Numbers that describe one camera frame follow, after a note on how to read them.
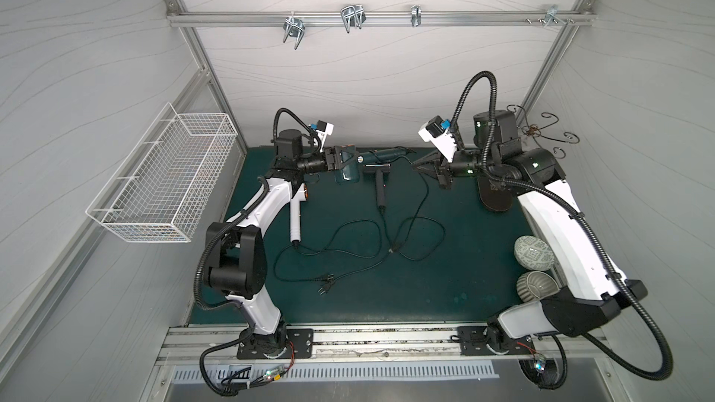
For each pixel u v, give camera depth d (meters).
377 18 0.78
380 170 1.08
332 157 0.72
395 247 0.86
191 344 0.75
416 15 0.78
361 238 0.96
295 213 0.96
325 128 0.76
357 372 0.70
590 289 0.39
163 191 0.69
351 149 0.78
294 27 0.78
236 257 0.47
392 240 0.93
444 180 0.55
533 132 0.82
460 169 0.55
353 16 0.77
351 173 0.77
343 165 0.74
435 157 0.57
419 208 0.75
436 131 0.52
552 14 0.77
